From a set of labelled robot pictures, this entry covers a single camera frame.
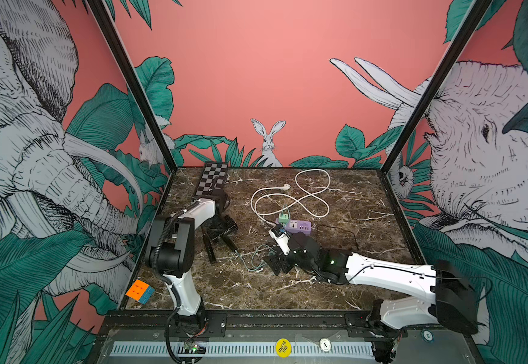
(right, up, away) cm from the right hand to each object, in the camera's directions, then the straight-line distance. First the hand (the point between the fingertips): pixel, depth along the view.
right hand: (271, 247), depth 76 cm
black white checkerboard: (-30, +26, +36) cm, 54 cm away
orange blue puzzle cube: (-45, -15, 0) cm, 47 cm away
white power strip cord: (-4, +21, +35) cm, 41 cm away
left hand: (-16, +2, +18) cm, 24 cm away
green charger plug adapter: (+5, +8, +17) cm, 19 cm away
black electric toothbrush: (-25, -4, +14) cm, 29 cm away
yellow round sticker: (+4, -30, -6) cm, 31 cm away
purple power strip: (+10, +4, +20) cm, 23 cm away
